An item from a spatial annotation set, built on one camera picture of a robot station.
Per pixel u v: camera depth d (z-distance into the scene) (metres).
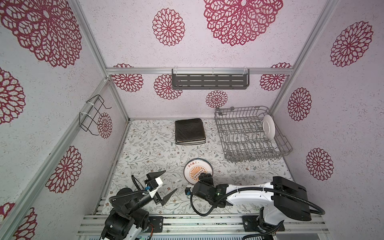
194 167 0.92
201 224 0.75
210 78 0.93
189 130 1.09
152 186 0.51
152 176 0.61
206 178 0.73
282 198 0.43
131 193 0.44
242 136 1.10
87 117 0.75
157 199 0.57
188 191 0.73
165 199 0.57
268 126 1.00
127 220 0.52
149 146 1.06
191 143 1.04
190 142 1.04
